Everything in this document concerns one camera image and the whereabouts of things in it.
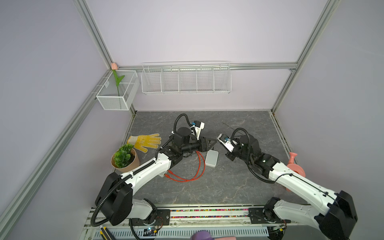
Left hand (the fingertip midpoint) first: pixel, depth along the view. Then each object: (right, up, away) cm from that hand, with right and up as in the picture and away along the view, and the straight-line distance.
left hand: (214, 143), depth 74 cm
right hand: (+5, 0, +3) cm, 6 cm away
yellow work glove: (-48, -2, +28) cm, 56 cm away
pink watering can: (+44, -14, +5) cm, 46 cm away
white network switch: (+1, -12, +20) cm, 23 cm away
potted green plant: (-47, -9, +5) cm, 48 cm away
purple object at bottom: (-6, -43, -4) cm, 44 cm away
